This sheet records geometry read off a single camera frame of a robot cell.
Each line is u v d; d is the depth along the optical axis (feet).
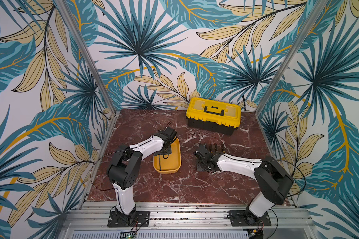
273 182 1.49
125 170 1.60
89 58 2.84
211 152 3.23
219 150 3.22
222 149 3.28
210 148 3.34
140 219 2.32
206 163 2.22
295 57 2.78
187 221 2.42
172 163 2.88
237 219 2.40
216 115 3.12
